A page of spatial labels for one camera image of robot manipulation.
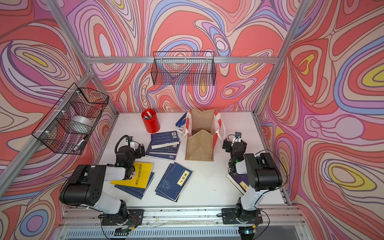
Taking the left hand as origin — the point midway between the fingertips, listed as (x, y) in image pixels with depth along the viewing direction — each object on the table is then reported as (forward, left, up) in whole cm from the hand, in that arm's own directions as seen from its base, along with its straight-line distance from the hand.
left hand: (136, 145), depth 94 cm
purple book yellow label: (-23, -62, -2) cm, 66 cm away
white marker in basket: (-11, +19, +19) cm, 29 cm away
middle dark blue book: (-1, -23, -4) cm, 23 cm away
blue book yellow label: (-22, -25, -3) cm, 34 cm away
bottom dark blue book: (-6, -20, -5) cm, 22 cm away
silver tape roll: (-6, +18, +27) cm, 32 cm away
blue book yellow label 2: (-27, -17, -6) cm, 33 cm away
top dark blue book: (+6, -16, -2) cm, 18 cm away
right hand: (+3, -63, -1) cm, 63 cm away
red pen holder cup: (+16, -8, +6) cm, 18 cm away
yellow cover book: (-19, -6, -3) cm, 20 cm away
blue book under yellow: (-27, -5, -6) cm, 28 cm away
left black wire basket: (-6, +23, +27) cm, 36 cm away
